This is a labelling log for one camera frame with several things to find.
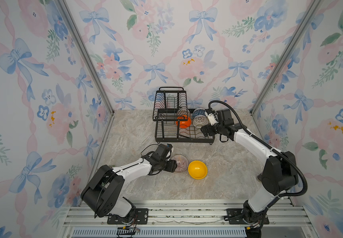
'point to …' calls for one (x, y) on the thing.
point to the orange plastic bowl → (184, 124)
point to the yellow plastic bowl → (198, 169)
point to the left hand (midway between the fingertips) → (173, 163)
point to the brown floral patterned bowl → (185, 116)
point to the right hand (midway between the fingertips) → (208, 124)
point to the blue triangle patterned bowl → (199, 111)
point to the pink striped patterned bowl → (182, 162)
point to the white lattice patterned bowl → (200, 121)
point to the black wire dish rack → (174, 122)
